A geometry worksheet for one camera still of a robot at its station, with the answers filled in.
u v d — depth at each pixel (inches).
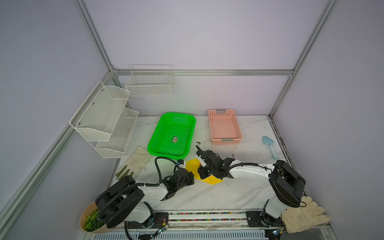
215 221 29.5
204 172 29.5
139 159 37.5
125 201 16.9
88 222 24.7
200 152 28.5
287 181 19.0
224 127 45.3
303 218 29.3
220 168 25.4
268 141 40.8
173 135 42.5
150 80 37.6
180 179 26.7
